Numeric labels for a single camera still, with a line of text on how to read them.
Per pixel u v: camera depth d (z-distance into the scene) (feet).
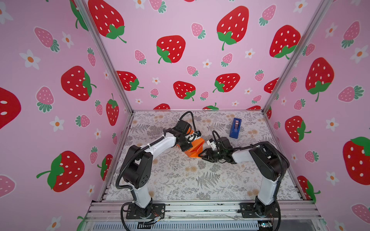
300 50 2.75
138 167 1.55
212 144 2.98
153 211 2.40
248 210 2.40
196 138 2.67
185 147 2.63
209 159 2.79
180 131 2.35
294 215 2.41
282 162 1.68
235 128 3.40
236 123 3.42
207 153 2.80
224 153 2.58
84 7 2.22
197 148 3.12
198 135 2.69
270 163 1.70
